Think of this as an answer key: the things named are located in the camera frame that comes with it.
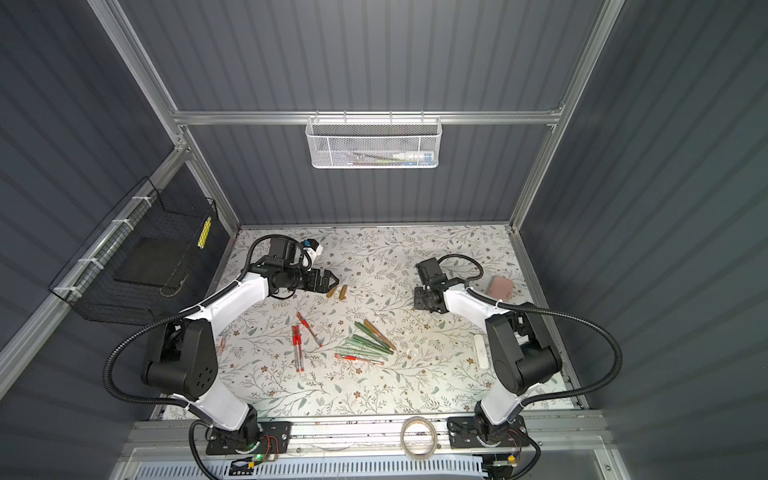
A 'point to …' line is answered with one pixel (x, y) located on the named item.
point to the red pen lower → (356, 358)
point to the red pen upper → (304, 322)
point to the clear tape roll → (433, 446)
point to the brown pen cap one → (343, 292)
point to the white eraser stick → (481, 351)
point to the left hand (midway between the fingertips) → (328, 280)
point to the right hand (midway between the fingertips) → (428, 298)
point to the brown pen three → (372, 329)
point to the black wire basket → (156, 257)
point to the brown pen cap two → (332, 291)
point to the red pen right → (300, 346)
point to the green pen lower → (358, 354)
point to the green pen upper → (373, 336)
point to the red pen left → (294, 341)
